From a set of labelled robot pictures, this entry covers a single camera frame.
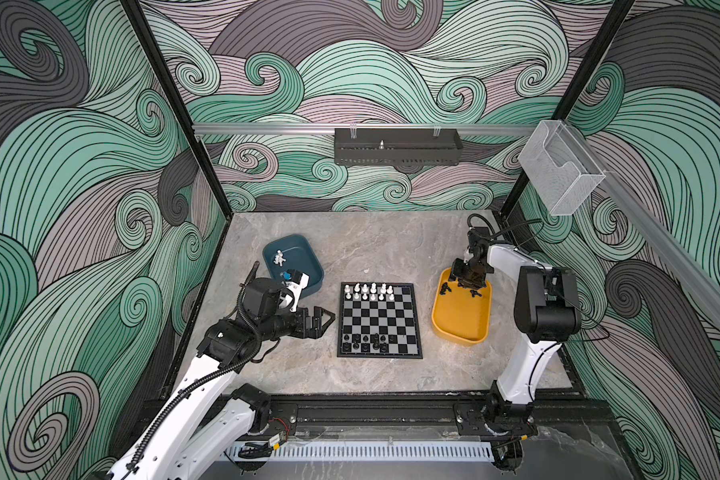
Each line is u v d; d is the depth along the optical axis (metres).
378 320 0.90
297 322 0.62
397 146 0.95
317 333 0.61
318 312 0.62
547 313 0.52
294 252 1.08
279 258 1.04
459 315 0.93
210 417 0.57
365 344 0.83
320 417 0.74
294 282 0.64
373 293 0.95
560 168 0.78
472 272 0.84
